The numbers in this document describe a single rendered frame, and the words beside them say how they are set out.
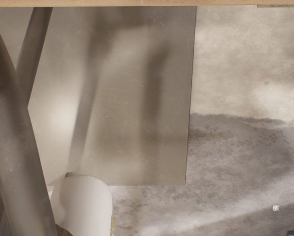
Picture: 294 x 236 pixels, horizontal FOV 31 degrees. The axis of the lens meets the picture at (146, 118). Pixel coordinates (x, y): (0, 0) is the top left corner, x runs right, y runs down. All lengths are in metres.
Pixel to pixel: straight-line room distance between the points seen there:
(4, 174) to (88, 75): 0.49
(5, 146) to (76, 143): 0.58
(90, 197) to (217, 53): 0.32
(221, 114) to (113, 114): 0.18
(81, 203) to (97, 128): 0.31
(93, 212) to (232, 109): 0.37
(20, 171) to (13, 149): 0.01
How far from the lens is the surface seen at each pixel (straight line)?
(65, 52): 0.80
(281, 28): 0.80
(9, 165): 0.34
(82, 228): 0.58
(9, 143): 0.34
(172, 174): 0.97
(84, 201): 0.60
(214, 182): 1.01
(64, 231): 0.42
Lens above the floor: 0.65
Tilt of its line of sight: 48 degrees down
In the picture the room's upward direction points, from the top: 180 degrees clockwise
